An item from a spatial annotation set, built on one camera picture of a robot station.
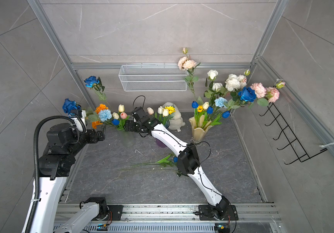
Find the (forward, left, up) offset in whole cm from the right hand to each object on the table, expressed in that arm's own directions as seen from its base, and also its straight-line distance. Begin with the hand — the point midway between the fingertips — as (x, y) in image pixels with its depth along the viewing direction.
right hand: (129, 127), depth 88 cm
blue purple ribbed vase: (-3, -18, -14) cm, 23 cm away
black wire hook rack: (-24, -80, +14) cm, 85 cm away
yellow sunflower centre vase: (+5, -26, +10) cm, 29 cm away
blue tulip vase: (-4, +5, +10) cm, 11 cm away
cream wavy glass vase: (-5, -43, 0) cm, 43 cm away
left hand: (-13, +9, +19) cm, 25 cm away
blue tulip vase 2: (-5, -55, +15) cm, 57 cm away
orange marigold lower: (-10, +12, +15) cm, 22 cm away
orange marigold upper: (0, +10, +17) cm, 20 cm away
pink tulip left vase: (-2, 0, +13) cm, 13 cm away
